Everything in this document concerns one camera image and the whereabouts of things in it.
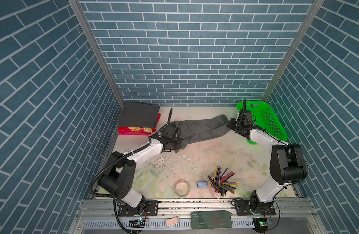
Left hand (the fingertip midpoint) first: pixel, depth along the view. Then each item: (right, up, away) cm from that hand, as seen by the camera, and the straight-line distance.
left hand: (180, 144), depth 90 cm
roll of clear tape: (+1, -23, -10) cm, 25 cm away
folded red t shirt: (-29, +8, +9) cm, 32 cm away
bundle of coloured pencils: (+21, -17, -15) cm, 31 cm away
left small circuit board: (-21, -36, -19) cm, 46 cm away
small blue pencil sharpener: (+12, -20, -11) cm, 26 cm away
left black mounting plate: (-14, -30, -17) cm, 37 cm away
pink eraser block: (-3, -33, -21) cm, 39 cm away
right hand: (+31, +15, +6) cm, 35 cm away
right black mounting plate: (+35, -26, -23) cm, 49 cm away
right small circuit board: (+40, -36, -20) cm, 57 cm away
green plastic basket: (+66, +16, +22) cm, 71 cm away
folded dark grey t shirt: (-32, +19, +17) cm, 41 cm away
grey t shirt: (+9, +8, +15) cm, 19 cm away
